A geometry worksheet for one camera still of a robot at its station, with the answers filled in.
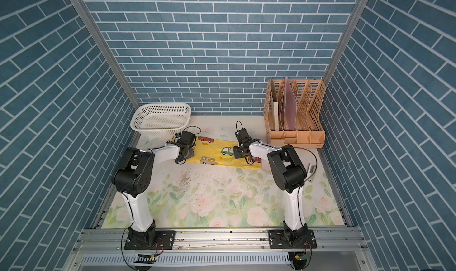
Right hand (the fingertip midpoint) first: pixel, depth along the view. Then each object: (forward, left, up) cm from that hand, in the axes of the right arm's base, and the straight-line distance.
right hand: (239, 152), depth 103 cm
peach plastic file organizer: (+11, -40, +8) cm, 43 cm away
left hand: (-4, +28, 0) cm, 29 cm away
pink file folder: (+15, -26, +24) cm, 38 cm away
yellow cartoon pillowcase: (-2, +14, +2) cm, 14 cm away
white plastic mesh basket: (+22, +54, +1) cm, 58 cm away
